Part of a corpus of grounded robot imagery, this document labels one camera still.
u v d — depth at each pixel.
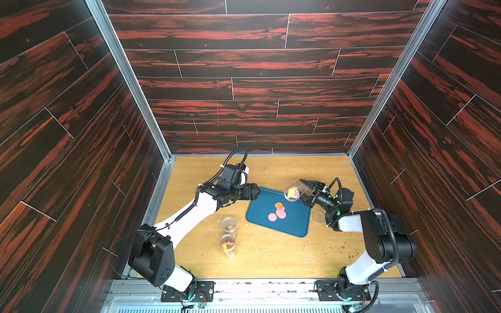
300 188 0.81
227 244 0.78
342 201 0.69
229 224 0.89
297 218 0.95
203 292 0.73
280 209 0.96
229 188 0.63
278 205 0.96
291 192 0.77
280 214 0.94
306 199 0.83
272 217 0.94
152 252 0.42
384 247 0.46
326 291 0.73
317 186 0.79
